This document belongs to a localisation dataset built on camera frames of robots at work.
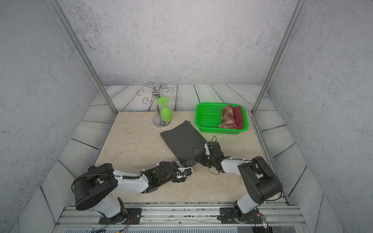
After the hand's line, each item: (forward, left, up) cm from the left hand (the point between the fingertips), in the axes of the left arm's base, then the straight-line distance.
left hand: (187, 167), depth 84 cm
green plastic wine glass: (+32, +14, +12) cm, 37 cm away
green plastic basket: (+44, -17, -6) cm, 48 cm away
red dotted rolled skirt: (+35, -37, +4) cm, 51 cm away
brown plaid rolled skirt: (+34, -29, +5) cm, 45 cm away
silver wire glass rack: (+40, +23, -4) cm, 46 cm away
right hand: (+6, -5, -2) cm, 8 cm away
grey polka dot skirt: (+20, 0, -5) cm, 20 cm away
